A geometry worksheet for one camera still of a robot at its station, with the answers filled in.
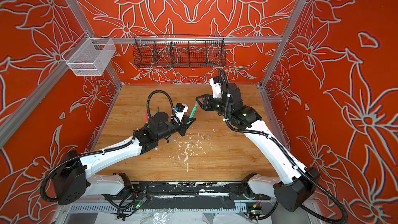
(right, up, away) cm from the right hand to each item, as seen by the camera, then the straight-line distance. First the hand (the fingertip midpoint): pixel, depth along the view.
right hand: (196, 98), depth 67 cm
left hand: (-1, -9, +6) cm, 11 cm away
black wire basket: (-12, +31, +32) cm, 46 cm away
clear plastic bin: (-65, +25, +24) cm, 74 cm away
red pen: (-33, -13, +34) cm, 49 cm away
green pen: (-2, -7, +2) cm, 8 cm away
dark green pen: (-27, -8, +36) cm, 46 cm away
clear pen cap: (0, -3, +1) cm, 3 cm away
